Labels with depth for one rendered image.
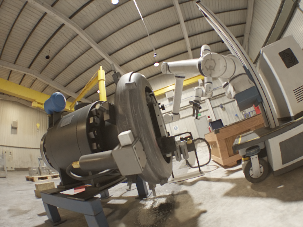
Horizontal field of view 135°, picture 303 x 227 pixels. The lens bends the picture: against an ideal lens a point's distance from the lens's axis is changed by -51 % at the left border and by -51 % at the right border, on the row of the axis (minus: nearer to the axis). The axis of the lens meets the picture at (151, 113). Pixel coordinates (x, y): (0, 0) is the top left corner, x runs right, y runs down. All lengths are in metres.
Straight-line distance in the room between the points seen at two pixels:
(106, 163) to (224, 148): 1.29
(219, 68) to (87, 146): 0.86
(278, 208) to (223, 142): 1.06
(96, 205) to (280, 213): 0.83
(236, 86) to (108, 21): 8.89
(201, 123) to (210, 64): 10.80
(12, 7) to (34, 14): 1.64
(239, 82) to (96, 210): 1.08
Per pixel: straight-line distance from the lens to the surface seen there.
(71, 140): 0.86
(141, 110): 0.54
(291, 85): 1.00
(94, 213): 0.69
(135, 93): 0.57
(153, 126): 0.90
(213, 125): 1.72
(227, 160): 1.56
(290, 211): 0.69
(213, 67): 0.78
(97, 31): 9.64
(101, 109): 0.50
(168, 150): 0.79
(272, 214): 0.69
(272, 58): 1.02
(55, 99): 1.13
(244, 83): 0.88
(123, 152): 0.43
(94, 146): 0.76
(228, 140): 1.57
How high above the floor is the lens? 0.44
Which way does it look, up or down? 16 degrees up
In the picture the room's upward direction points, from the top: 14 degrees counter-clockwise
